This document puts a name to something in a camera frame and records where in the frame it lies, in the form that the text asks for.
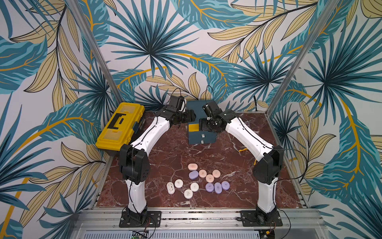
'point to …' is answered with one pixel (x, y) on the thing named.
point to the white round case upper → (178, 183)
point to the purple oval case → (218, 187)
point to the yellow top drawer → (193, 127)
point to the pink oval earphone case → (192, 167)
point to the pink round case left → (202, 173)
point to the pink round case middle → (210, 178)
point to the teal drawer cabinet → (195, 111)
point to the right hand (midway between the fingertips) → (205, 126)
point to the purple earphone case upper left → (193, 175)
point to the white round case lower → (188, 193)
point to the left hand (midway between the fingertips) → (191, 117)
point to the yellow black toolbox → (127, 124)
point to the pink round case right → (216, 173)
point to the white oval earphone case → (170, 187)
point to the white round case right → (194, 186)
